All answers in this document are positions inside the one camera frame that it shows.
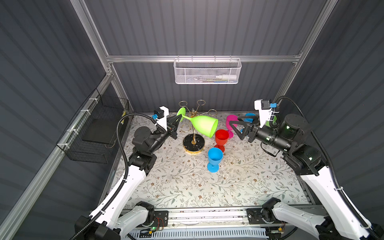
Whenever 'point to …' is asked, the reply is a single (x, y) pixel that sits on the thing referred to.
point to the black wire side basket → (92, 136)
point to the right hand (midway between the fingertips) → (235, 121)
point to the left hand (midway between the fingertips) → (181, 115)
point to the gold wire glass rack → (194, 144)
